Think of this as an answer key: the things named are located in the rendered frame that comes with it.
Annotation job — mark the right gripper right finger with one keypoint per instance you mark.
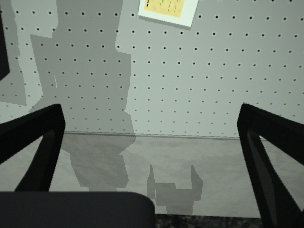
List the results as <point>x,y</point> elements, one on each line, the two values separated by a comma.
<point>276,206</point>

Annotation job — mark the white gel cassette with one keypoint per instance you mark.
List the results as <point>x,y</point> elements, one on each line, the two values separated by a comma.
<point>174,11</point>

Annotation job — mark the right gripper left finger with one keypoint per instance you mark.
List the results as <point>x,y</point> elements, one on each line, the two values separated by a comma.
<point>17,134</point>

